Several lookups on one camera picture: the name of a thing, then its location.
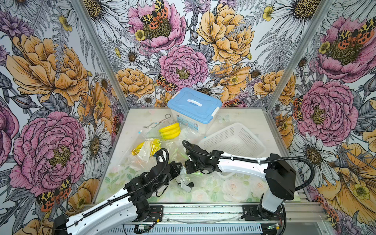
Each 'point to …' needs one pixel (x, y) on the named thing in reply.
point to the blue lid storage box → (194, 109)
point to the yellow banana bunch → (170, 132)
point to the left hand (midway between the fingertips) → (181, 168)
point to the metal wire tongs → (153, 124)
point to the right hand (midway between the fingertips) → (188, 169)
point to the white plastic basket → (235, 139)
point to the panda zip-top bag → (197, 182)
